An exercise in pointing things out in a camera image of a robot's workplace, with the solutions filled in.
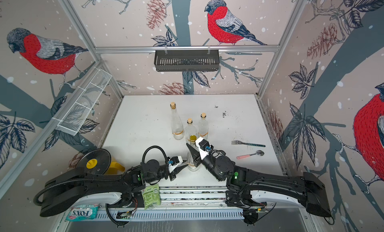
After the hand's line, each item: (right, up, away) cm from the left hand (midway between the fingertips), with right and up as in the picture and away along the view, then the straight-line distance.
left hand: (188, 161), depth 74 cm
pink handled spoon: (+43, -1, +16) cm, 46 cm away
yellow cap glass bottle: (+2, -2, 0) cm, 3 cm away
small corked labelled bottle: (+8, +17, +6) cm, 19 cm away
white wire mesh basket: (-63, +19, +4) cm, 66 cm away
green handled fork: (+32, +5, +18) cm, 37 cm away
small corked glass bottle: (0, +13, +16) cm, 21 cm away
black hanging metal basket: (-3, +62, +32) cm, 70 cm away
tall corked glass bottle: (-8, +15, +16) cm, 23 cm away
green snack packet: (-19, -17, 0) cm, 26 cm away
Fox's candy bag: (-49, -22, -6) cm, 54 cm away
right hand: (+2, +13, -8) cm, 15 cm away
